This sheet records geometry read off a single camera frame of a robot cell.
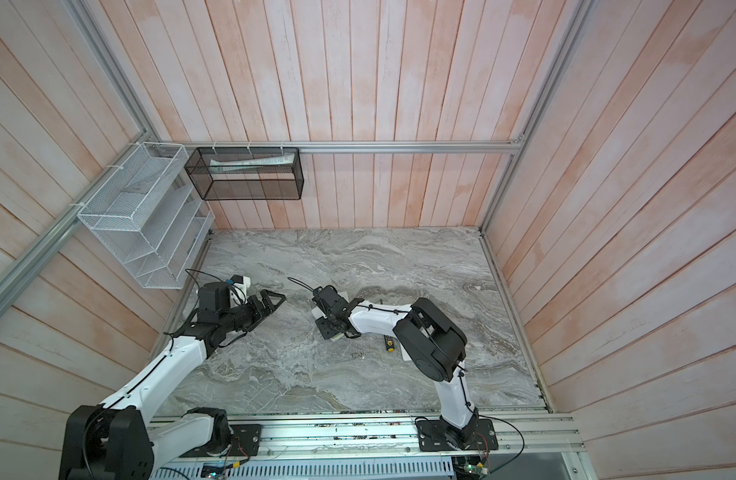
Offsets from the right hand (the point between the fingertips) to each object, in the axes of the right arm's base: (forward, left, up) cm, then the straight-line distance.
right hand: (328, 322), depth 95 cm
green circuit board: (-40, +24, -1) cm, 46 cm away
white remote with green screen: (+2, +4, +2) cm, 4 cm away
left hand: (-3, +13, +13) cm, 18 cm away
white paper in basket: (+35, +24, +36) cm, 56 cm away
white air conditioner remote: (-11, -24, +2) cm, 26 cm away
